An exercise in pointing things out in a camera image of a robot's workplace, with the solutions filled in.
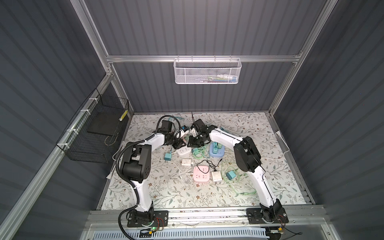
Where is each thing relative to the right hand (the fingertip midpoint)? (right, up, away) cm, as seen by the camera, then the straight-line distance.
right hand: (189, 147), depth 98 cm
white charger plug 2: (+16, -15, -13) cm, 26 cm away
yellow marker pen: (-35, +18, -21) cm, 44 cm away
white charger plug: (-1, -8, -7) cm, 11 cm away
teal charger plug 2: (-13, -5, -5) cm, 15 cm away
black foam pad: (-42, +16, -22) cm, 50 cm away
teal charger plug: (+25, -15, -12) cm, 31 cm away
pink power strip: (+7, -14, -12) cm, 20 cm away
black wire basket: (-46, +10, -26) cm, 53 cm away
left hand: (-5, +4, 0) cm, 6 cm away
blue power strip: (+17, 0, -7) cm, 19 cm away
